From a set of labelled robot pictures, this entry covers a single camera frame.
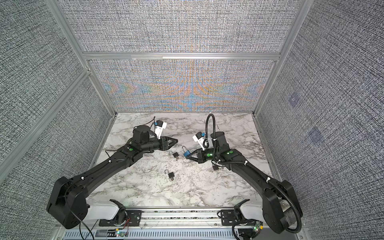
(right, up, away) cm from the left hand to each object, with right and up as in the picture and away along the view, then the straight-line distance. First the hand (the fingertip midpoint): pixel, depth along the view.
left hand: (176, 141), depth 77 cm
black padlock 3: (-4, -21, +10) cm, 24 cm away
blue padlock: (+5, -6, -1) cm, 8 cm away
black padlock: (+22, -17, +13) cm, 31 cm away
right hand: (+6, -7, 0) cm, 10 cm away
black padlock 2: (-2, -10, +18) cm, 21 cm away
